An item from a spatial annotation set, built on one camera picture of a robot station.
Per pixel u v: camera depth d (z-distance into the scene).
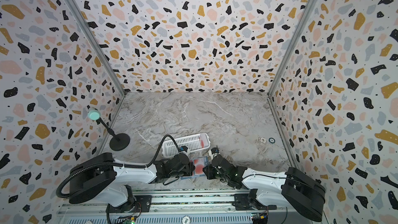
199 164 0.85
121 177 0.47
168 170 0.65
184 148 0.80
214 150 0.78
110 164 0.47
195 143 0.95
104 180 0.42
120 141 0.95
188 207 0.73
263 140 0.97
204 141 0.90
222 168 0.64
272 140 0.97
